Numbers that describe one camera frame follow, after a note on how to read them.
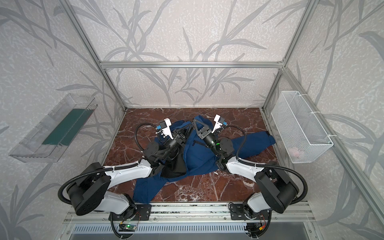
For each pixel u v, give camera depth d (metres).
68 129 0.62
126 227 0.71
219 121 0.68
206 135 0.64
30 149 0.58
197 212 0.75
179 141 0.64
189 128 0.69
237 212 0.74
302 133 0.62
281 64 0.94
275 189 0.43
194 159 0.79
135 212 0.70
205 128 0.67
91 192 0.43
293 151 0.72
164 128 0.63
